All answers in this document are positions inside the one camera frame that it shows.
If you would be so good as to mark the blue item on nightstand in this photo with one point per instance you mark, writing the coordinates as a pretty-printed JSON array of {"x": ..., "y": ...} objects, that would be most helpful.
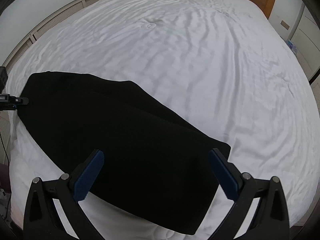
[{"x": 292, "y": 46}]

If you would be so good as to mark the white slatted radiator cover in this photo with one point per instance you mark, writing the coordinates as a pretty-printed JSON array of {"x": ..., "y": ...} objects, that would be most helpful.
[{"x": 31, "y": 38}]

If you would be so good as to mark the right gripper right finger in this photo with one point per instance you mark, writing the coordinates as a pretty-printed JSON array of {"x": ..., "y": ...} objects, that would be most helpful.
[{"x": 271, "y": 218}]

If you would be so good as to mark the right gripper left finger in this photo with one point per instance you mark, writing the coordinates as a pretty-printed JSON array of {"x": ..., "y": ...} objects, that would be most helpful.
[{"x": 41, "y": 220}]

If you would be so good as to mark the black pants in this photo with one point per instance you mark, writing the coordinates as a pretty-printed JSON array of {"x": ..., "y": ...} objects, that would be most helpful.
[{"x": 155, "y": 163}]

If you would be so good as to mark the beige wall switch plate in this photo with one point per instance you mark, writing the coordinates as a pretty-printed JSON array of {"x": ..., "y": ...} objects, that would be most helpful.
[{"x": 285, "y": 25}]

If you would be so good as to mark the white bed sheet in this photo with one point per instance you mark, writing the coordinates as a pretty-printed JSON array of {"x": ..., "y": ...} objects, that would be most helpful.
[{"x": 218, "y": 64}]

